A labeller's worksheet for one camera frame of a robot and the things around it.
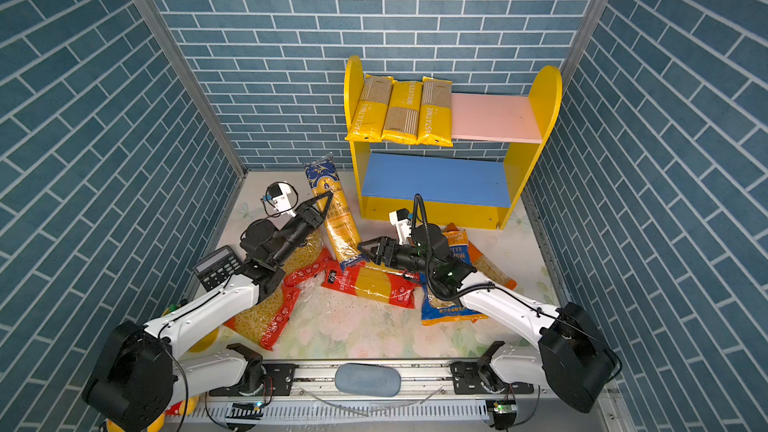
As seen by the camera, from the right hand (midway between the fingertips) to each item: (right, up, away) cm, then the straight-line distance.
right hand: (360, 247), depth 72 cm
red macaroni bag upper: (-19, -8, +19) cm, 28 cm away
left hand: (-7, +13, 0) cm, 14 cm away
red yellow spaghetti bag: (+2, -13, +16) cm, 21 cm away
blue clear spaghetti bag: (-9, +17, +1) cm, 20 cm away
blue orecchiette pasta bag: (+20, -20, +10) cm, 30 cm away
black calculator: (-47, -10, +19) cm, 51 cm away
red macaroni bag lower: (-27, -21, +6) cm, 35 cm away
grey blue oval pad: (+1, -32, 0) cm, 32 cm away
